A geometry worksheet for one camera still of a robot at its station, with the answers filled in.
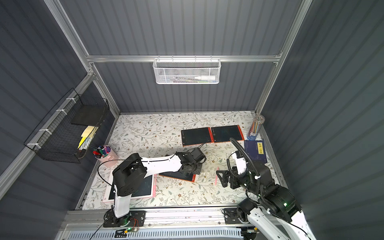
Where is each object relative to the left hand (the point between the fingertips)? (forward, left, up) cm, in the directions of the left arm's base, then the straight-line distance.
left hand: (201, 172), depth 87 cm
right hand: (-9, -11, +23) cm, 27 cm away
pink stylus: (-3, -9, -2) cm, 10 cm away
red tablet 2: (+31, -19, -2) cm, 36 cm away
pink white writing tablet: (-9, +30, -1) cm, 31 cm away
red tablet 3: (+28, +1, -2) cm, 28 cm away
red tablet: (-1, +13, -3) cm, 13 cm away
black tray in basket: (+20, +61, +28) cm, 70 cm away
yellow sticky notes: (+9, +58, +26) cm, 64 cm away
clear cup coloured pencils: (+24, -35, +13) cm, 45 cm away
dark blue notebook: (+15, -37, 0) cm, 40 cm away
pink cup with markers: (+7, +55, +9) cm, 56 cm away
